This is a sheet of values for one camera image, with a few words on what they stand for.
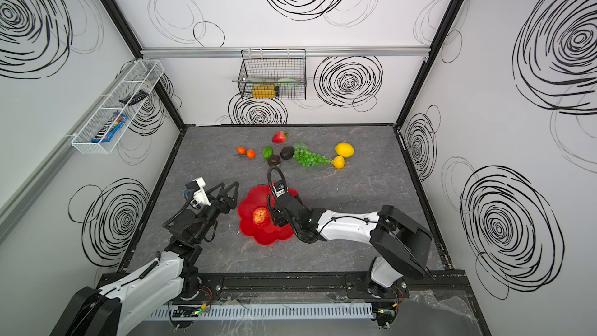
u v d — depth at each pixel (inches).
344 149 42.0
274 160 40.2
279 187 28.4
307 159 40.2
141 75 35.9
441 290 28.9
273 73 38.9
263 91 34.6
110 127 26.6
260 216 32.6
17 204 20.3
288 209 24.4
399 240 18.0
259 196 36.7
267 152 41.3
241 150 42.4
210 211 27.9
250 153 42.0
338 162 40.1
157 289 22.0
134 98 30.6
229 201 28.0
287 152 40.8
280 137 44.0
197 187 27.2
